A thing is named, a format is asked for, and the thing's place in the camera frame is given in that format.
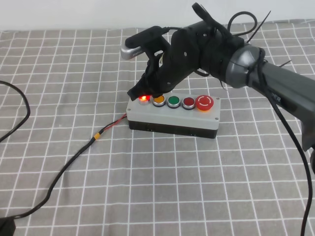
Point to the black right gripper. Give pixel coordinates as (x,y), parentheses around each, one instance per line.
(195,47)

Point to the grey black button switch box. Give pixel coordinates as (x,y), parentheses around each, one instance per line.
(176,113)

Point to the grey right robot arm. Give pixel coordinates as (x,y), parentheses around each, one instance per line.
(283,88)

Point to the grey checkered tablecloth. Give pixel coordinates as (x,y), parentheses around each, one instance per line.
(248,181)

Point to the black power adapter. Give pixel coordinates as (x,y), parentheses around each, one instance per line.
(7,226)

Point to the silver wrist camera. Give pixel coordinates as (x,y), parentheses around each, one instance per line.
(149,41)

